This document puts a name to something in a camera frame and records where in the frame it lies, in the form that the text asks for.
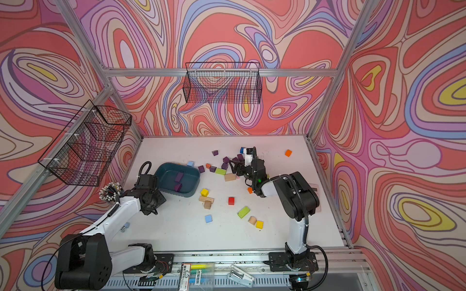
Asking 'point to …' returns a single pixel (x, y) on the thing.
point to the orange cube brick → (250, 190)
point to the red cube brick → (231, 200)
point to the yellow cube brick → (204, 192)
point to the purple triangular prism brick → (178, 187)
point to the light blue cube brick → (190, 163)
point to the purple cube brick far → (215, 153)
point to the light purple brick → (178, 177)
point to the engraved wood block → (206, 198)
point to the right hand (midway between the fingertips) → (235, 164)
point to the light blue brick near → (208, 218)
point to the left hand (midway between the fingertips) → (161, 202)
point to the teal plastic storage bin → (166, 174)
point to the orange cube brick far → (288, 153)
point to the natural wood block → (229, 177)
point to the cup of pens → (110, 191)
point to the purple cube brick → (201, 169)
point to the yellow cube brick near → (259, 224)
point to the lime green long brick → (221, 171)
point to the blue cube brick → (241, 150)
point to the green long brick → (243, 212)
